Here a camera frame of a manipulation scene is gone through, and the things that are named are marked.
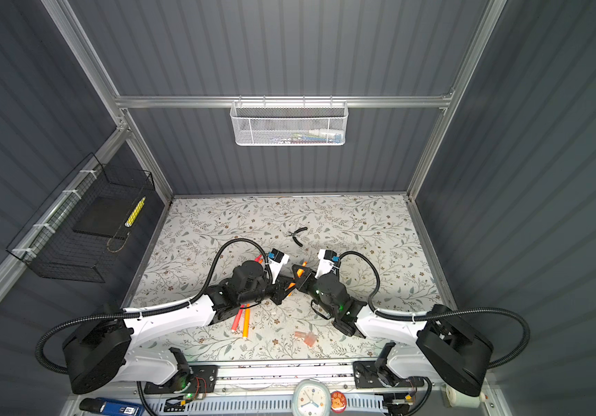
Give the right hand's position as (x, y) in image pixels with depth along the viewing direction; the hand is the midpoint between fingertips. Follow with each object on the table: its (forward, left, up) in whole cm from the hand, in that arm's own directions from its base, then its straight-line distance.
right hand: (293, 270), depth 79 cm
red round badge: (-32, -12, -15) cm, 37 cm away
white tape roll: (-32, -42, -9) cm, 54 cm away
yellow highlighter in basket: (+12, +48, +14) cm, 51 cm away
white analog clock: (-31, -5, -12) cm, 34 cm away
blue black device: (-34, +48, -10) cm, 59 cm away
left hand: (-3, -2, -2) cm, 4 cm away
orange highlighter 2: (-10, +16, -15) cm, 24 cm away
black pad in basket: (+9, +53, +16) cm, 56 cm away
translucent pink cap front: (-16, -5, -15) cm, 22 cm away
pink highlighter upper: (+13, +15, -15) cm, 25 cm away
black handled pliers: (+24, +1, -14) cm, 28 cm away
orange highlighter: (-1, -2, 0) cm, 2 cm away
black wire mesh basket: (+4, +59, +15) cm, 61 cm away
